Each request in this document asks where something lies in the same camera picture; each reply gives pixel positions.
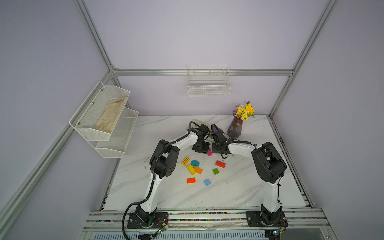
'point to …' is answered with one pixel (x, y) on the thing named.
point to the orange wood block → (198, 170)
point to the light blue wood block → (207, 182)
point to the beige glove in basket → (109, 116)
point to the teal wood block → (194, 162)
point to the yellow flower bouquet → (244, 112)
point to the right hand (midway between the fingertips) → (214, 148)
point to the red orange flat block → (191, 180)
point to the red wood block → (220, 164)
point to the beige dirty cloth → (199, 122)
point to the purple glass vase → (235, 128)
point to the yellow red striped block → (185, 161)
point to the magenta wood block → (209, 152)
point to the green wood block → (215, 171)
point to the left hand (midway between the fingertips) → (203, 152)
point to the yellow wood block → (191, 169)
